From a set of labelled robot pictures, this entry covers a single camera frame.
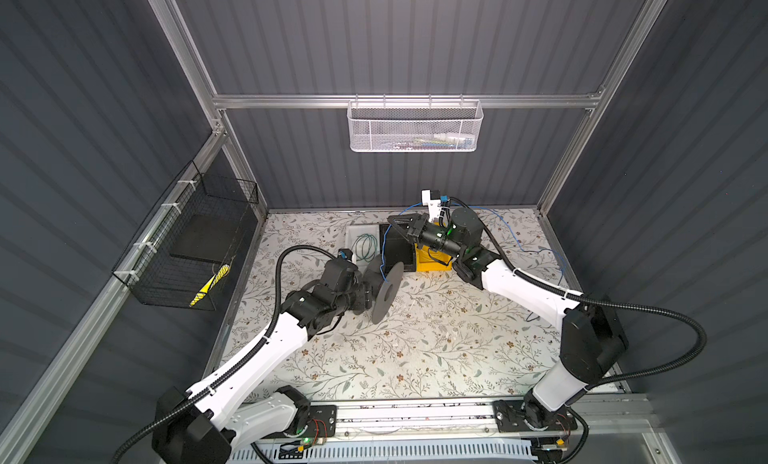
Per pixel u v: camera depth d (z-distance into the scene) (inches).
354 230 41.5
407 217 27.7
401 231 27.6
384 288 30.4
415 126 48.5
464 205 31.0
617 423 28.9
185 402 15.5
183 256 28.1
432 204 28.2
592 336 17.7
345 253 27.5
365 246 41.5
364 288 27.5
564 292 19.0
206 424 15.0
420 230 26.2
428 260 40.3
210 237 28.5
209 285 26.9
